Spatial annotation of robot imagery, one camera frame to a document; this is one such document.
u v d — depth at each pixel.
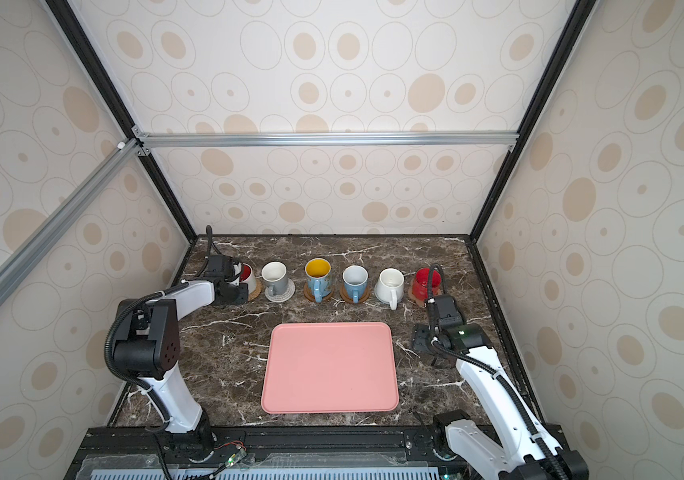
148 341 0.50
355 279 0.98
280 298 1.01
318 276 0.95
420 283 0.99
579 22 0.69
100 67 0.76
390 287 0.97
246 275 0.97
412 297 1.02
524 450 0.40
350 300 0.98
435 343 0.55
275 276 0.99
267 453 0.73
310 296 1.00
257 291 1.03
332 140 0.92
